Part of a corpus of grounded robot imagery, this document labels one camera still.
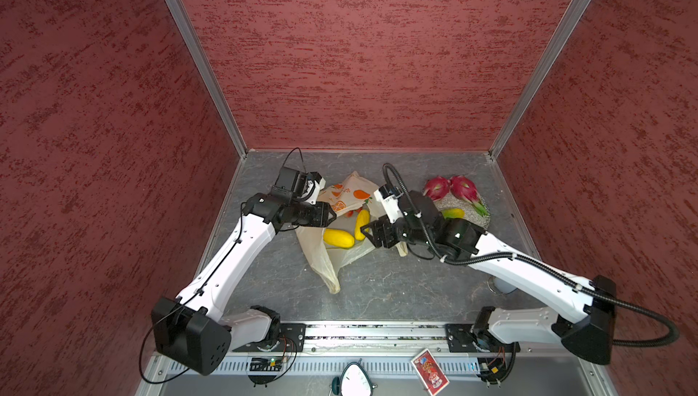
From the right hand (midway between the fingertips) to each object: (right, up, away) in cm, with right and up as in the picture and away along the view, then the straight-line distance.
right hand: (373, 228), depth 72 cm
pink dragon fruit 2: (+37, +9, +28) cm, 47 cm away
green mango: (+30, +1, +23) cm, 38 cm away
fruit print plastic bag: (-8, +7, +15) cm, 18 cm away
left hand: (-13, +1, +4) cm, 14 cm away
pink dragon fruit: (+25, +10, +27) cm, 38 cm away
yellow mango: (-11, -7, +18) cm, 22 cm away
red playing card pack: (+15, -36, -4) cm, 39 cm away
